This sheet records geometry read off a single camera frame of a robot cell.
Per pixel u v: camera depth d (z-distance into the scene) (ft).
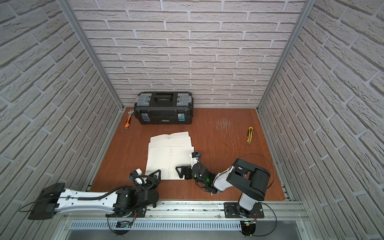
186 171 2.44
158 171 2.57
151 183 2.25
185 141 3.31
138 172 2.38
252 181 1.52
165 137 3.30
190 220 2.33
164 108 3.16
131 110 3.83
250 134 3.38
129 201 1.95
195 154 2.56
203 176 2.17
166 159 2.95
